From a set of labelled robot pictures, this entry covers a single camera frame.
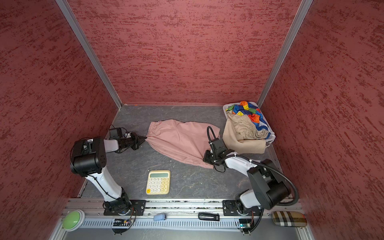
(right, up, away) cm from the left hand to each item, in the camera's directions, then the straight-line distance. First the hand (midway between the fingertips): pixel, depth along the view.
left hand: (147, 138), depth 97 cm
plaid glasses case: (+77, -34, -28) cm, 89 cm away
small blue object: (+15, -35, -26) cm, 46 cm away
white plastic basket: (+81, +2, -5) cm, 81 cm away
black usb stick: (+37, -34, -27) cm, 57 cm away
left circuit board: (-4, -38, -25) cm, 46 cm away
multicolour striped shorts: (+72, +18, +6) cm, 75 cm away
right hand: (+37, -13, -7) cm, 40 cm away
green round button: (-26, -36, -27) cm, 52 cm away
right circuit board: (+57, -38, -26) cm, 73 cm away
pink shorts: (+28, -2, 0) cm, 28 cm away
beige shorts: (+63, +2, 0) cm, 63 cm away
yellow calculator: (+12, -22, -16) cm, 30 cm away
